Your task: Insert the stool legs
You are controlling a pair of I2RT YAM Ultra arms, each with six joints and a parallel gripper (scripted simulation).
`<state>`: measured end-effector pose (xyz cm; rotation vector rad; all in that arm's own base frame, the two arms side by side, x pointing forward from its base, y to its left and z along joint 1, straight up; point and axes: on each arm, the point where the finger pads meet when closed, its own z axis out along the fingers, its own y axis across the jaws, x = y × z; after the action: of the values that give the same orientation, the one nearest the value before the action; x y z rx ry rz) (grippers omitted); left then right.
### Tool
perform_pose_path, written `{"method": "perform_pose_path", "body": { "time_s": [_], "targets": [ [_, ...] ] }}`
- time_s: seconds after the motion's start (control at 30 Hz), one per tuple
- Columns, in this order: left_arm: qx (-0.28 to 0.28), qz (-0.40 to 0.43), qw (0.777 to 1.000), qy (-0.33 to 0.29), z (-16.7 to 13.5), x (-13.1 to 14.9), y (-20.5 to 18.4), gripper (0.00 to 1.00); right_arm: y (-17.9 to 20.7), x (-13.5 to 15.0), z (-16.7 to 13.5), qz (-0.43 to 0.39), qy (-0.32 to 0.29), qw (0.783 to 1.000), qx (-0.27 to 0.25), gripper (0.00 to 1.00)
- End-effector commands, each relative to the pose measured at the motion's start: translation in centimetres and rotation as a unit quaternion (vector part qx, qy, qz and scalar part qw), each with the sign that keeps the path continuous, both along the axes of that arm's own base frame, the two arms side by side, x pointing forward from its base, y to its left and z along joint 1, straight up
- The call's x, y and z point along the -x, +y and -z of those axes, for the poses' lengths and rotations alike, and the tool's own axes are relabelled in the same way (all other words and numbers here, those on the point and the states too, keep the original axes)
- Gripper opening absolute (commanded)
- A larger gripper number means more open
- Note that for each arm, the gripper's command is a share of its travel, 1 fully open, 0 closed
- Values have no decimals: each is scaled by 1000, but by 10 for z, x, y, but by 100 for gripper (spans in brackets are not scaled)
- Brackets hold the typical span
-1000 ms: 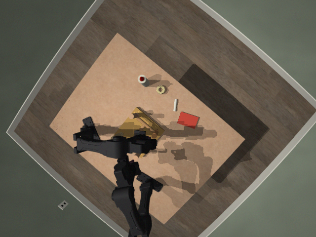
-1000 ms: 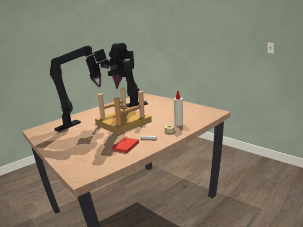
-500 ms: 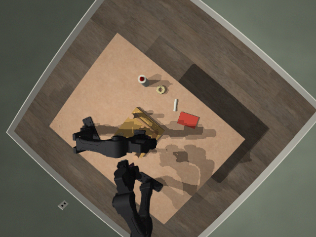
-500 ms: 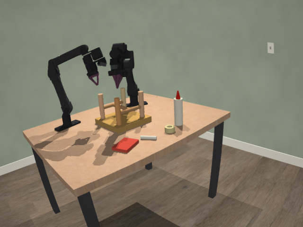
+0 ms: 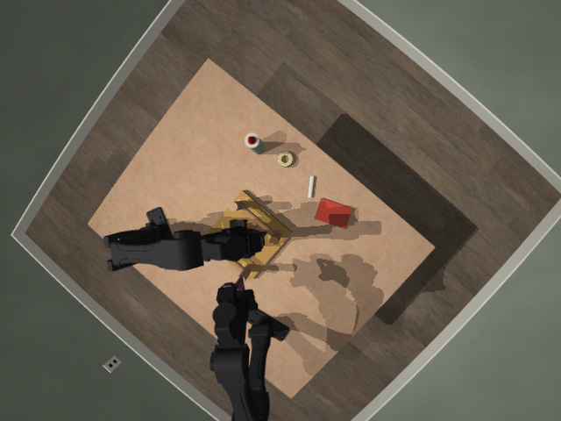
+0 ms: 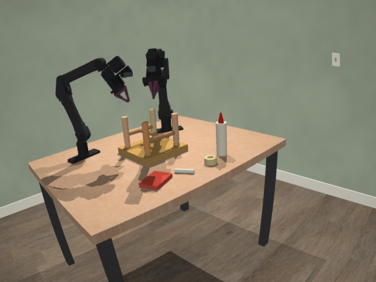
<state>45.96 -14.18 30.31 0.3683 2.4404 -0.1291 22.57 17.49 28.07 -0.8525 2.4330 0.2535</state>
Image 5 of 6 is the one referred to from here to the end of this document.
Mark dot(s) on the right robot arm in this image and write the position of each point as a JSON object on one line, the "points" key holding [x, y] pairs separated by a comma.
{"points": [[231, 364]]}

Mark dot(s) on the red flat block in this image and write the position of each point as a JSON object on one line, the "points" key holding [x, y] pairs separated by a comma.
{"points": [[333, 213]]}

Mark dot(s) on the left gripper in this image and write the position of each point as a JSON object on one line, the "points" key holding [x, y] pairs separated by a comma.
{"points": [[242, 223]]}

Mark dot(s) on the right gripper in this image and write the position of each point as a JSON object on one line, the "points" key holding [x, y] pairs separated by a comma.
{"points": [[242, 292]]}

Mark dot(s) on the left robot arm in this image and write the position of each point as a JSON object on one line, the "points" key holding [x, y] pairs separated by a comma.
{"points": [[178, 254]]}

